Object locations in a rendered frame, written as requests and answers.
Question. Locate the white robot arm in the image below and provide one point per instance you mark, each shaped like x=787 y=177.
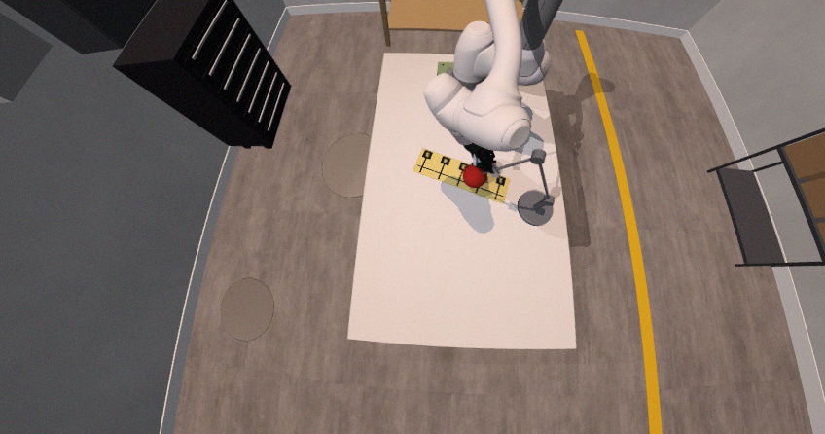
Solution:
x=491 y=116

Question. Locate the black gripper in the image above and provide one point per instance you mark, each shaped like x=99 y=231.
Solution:
x=486 y=161

